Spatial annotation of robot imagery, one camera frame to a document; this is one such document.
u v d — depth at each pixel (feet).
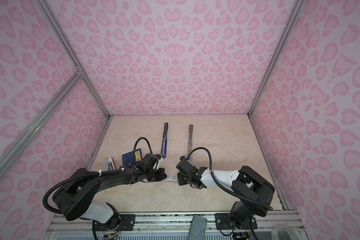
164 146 3.28
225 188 1.49
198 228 2.27
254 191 1.44
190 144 3.30
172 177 2.88
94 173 1.63
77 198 1.42
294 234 2.19
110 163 3.03
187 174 2.20
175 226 2.37
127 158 3.16
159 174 2.58
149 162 2.33
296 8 2.27
